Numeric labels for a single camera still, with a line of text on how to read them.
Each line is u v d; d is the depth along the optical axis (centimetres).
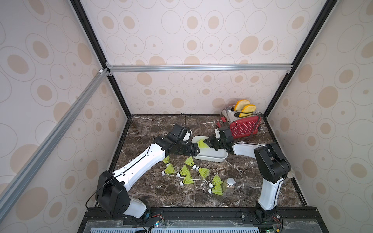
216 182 82
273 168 51
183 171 86
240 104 98
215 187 81
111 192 40
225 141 78
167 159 92
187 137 67
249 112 94
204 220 73
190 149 69
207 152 93
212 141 87
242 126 95
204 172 87
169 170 86
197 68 120
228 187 75
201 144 96
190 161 89
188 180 83
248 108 93
